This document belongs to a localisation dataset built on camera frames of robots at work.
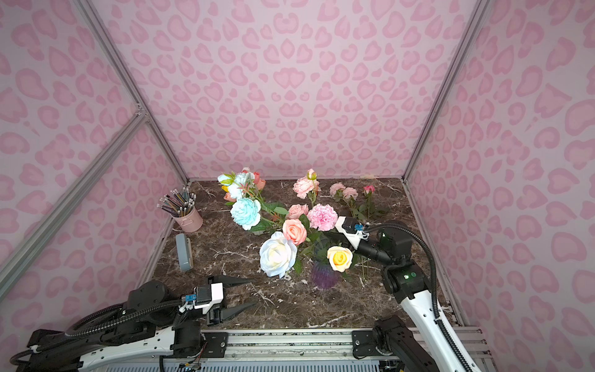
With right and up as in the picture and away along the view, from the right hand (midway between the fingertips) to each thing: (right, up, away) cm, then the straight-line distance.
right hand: (328, 234), depth 66 cm
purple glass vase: (0, -19, +20) cm, 28 cm away
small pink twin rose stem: (+9, +14, +42) cm, 45 cm away
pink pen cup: (-54, 0, +30) cm, 62 cm away
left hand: (-18, -11, -14) cm, 25 cm away
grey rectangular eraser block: (-53, -11, +24) cm, 60 cm away
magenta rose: (+23, +13, +44) cm, 52 cm away
